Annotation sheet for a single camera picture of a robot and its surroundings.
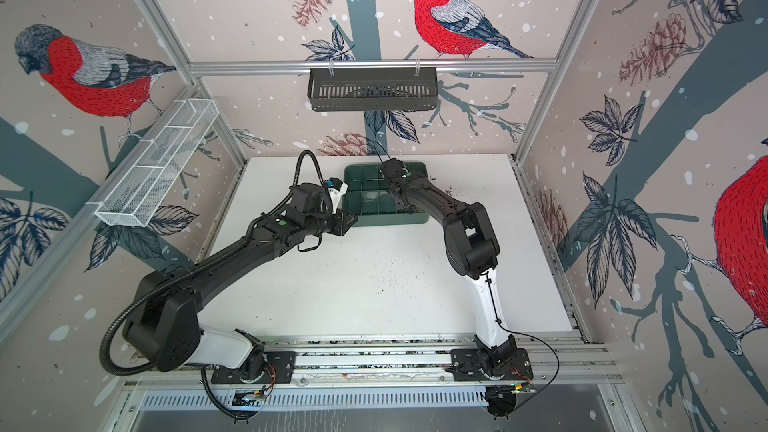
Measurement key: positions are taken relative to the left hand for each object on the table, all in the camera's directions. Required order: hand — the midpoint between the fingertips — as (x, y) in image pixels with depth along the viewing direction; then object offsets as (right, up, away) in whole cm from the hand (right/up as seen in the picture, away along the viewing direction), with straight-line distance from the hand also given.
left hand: (355, 217), depth 82 cm
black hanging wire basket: (+3, +44, +24) cm, 51 cm away
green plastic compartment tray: (+3, +3, +25) cm, 26 cm away
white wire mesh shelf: (-53, +11, -6) cm, 54 cm away
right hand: (+18, +4, +19) cm, 26 cm away
